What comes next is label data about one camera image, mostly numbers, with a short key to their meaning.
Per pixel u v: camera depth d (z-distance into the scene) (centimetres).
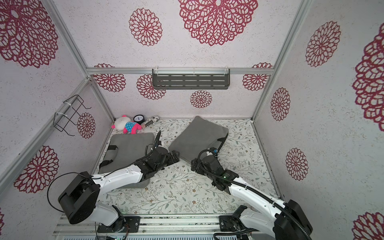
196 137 106
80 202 43
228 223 74
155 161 66
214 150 72
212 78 94
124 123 110
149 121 116
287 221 40
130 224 73
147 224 76
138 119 117
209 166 61
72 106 79
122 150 99
